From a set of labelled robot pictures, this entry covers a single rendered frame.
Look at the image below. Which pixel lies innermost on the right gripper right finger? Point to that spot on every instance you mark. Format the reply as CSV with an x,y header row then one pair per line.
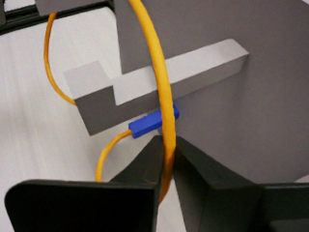
x,y
214,198

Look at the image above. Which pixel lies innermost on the yellow cable with blue plug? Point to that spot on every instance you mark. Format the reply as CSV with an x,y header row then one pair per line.
x,y
164,92

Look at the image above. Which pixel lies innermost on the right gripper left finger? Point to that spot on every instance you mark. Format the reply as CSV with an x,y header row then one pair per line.
x,y
44,205

